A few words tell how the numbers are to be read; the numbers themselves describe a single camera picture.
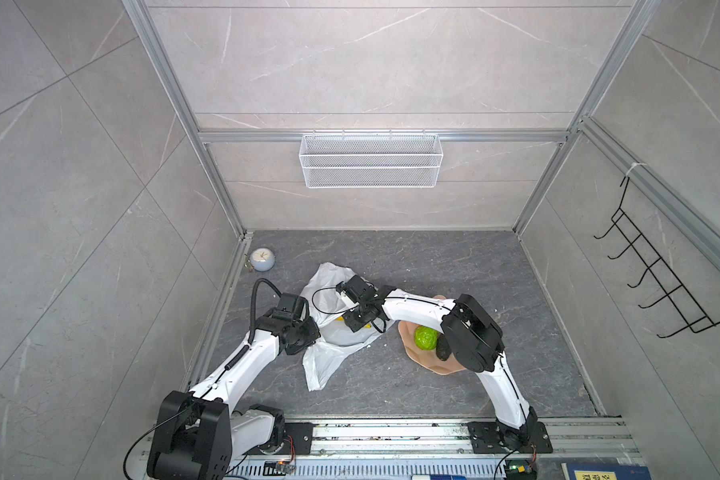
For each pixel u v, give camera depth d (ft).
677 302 2.07
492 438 2.39
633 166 2.30
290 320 2.17
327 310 2.78
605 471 2.22
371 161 3.30
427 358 2.75
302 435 2.40
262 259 3.51
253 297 2.12
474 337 1.77
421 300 2.06
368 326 2.82
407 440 2.45
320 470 2.29
